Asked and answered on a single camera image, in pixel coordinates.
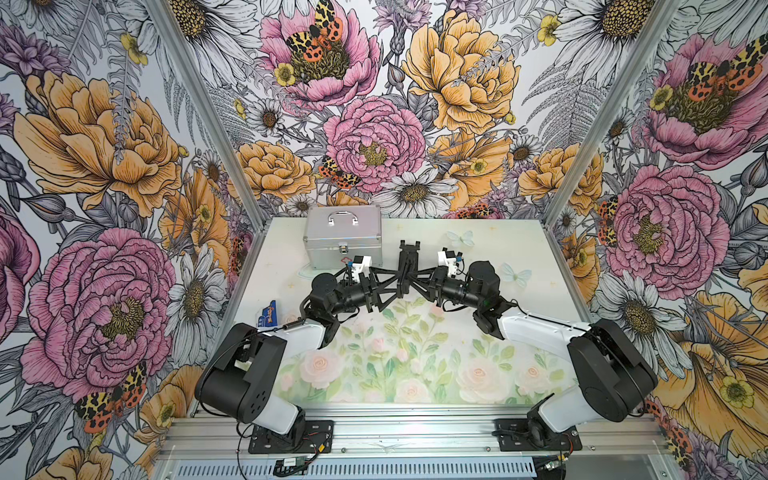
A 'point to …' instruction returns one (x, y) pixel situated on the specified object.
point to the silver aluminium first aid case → (336, 234)
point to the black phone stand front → (382, 285)
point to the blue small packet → (269, 316)
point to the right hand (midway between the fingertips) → (406, 283)
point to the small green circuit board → (296, 465)
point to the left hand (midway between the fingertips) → (402, 288)
